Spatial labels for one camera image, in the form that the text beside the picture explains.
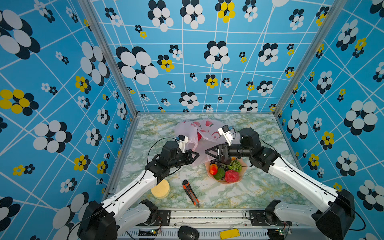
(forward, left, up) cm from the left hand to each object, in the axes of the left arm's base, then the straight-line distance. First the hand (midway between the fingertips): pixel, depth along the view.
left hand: (200, 154), depth 75 cm
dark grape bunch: (-1, -15, -13) cm, 20 cm away
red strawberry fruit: (+8, +1, +5) cm, 9 cm away
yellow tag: (-32, -13, -18) cm, 39 cm away
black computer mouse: (-31, +6, -17) cm, 36 cm away
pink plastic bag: (+11, -1, +2) cm, 11 cm away
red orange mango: (-2, -8, -12) cm, 15 cm away
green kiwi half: (0, -20, -12) cm, 23 cm away
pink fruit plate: (+1, -4, -14) cm, 15 cm away
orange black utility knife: (-13, +5, -18) cm, 23 cm away
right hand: (-2, -4, +7) cm, 8 cm away
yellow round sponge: (-12, +21, -17) cm, 30 cm away
